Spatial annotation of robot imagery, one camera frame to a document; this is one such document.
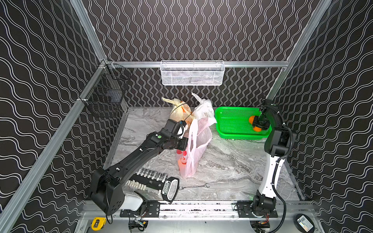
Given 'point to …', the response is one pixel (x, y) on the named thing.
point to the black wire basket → (105, 96)
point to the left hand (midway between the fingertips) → (191, 144)
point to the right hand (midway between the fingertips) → (259, 126)
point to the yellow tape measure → (98, 223)
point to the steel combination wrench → (180, 188)
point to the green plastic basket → (232, 123)
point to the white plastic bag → (204, 109)
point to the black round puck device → (304, 223)
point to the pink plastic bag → (199, 135)
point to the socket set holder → (147, 178)
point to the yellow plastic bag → (180, 110)
